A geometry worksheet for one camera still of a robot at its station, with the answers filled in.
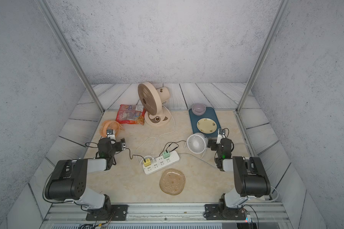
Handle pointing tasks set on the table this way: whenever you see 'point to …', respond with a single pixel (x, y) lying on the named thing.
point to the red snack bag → (131, 114)
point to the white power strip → (161, 162)
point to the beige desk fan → (152, 100)
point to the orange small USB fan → (110, 124)
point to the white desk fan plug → (154, 161)
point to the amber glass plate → (172, 181)
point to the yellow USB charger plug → (147, 163)
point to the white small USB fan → (197, 143)
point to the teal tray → (211, 113)
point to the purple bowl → (198, 109)
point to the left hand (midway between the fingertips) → (118, 138)
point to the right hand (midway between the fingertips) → (218, 136)
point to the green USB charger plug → (166, 155)
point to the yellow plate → (207, 125)
